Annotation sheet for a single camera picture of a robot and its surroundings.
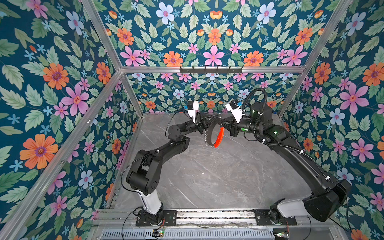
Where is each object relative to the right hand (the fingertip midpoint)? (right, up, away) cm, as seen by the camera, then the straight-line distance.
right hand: (220, 120), depth 67 cm
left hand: (-1, +1, -6) cm, 6 cm away
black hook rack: (-3, +32, +26) cm, 42 cm away
